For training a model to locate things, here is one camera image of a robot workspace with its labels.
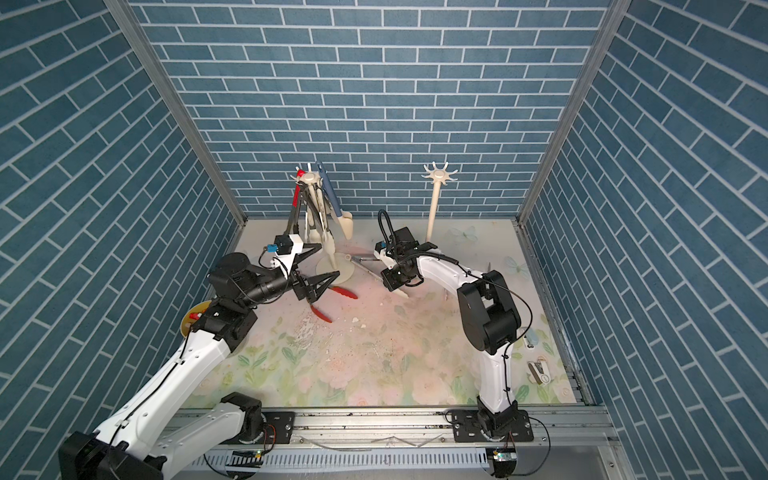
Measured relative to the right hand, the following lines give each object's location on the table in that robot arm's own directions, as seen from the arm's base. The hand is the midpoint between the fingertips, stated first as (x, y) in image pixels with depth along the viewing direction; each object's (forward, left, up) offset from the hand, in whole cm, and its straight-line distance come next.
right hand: (389, 281), depth 95 cm
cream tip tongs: (+4, +11, +4) cm, 13 cm away
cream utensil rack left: (+7, +22, -5) cm, 23 cm away
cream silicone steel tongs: (+3, +18, +26) cm, 32 cm away
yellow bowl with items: (-21, +50, +9) cm, 54 cm away
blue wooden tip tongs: (+8, +14, +19) cm, 25 cm away
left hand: (-13, +10, +26) cm, 31 cm away
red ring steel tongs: (+5, +26, +23) cm, 35 cm away
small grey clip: (-22, -44, -5) cm, 50 cm away
